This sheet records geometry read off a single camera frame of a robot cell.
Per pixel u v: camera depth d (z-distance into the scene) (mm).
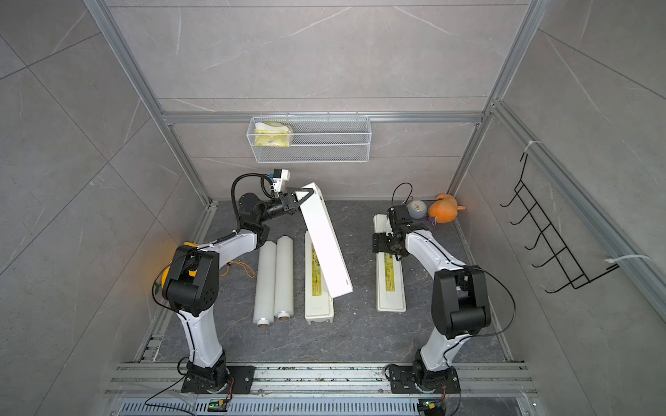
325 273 704
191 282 521
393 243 689
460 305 468
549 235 676
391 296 797
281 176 776
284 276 903
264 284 884
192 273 574
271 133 874
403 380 730
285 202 719
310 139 1007
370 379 746
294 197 744
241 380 731
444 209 1072
